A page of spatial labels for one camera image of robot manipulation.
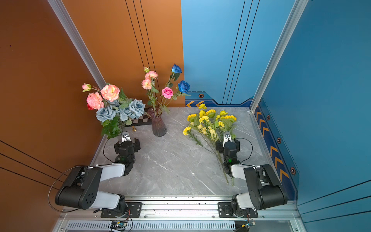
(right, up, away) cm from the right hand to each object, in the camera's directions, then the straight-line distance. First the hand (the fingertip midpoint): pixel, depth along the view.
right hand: (227, 139), depth 92 cm
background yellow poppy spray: (-15, +18, +17) cm, 29 cm away
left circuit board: (-60, -41, -21) cm, 75 cm away
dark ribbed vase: (-45, +7, +2) cm, 45 cm away
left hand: (-64, 0, -1) cm, 64 cm away
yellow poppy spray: (-1, +9, +13) cm, 16 cm away
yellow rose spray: (-10, +4, +7) cm, 13 cm away
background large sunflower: (-9, +17, +13) cm, 24 cm away
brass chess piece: (-65, +5, +13) cm, 67 cm away
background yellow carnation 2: (-14, +14, +8) cm, 22 cm away
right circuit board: (+2, -39, -23) cm, 45 cm away
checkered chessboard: (-59, +12, +16) cm, 62 cm away
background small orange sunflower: (-23, +14, +13) cm, 30 cm away
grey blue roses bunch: (-62, +15, -21) cm, 67 cm away
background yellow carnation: (-27, +4, +10) cm, 29 cm away
